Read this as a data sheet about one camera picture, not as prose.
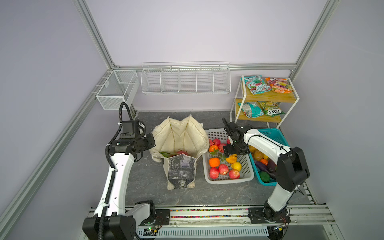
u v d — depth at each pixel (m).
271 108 0.96
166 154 0.85
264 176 0.80
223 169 0.85
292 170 0.47
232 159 0.87
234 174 0.81
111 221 0.37
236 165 0.87
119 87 1.02
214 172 0.83
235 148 0.79
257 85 0.83
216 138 0.99
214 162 0.87
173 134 0.96
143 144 0.66
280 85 0.83
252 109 0.96
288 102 0.81
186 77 0.99
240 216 0.75
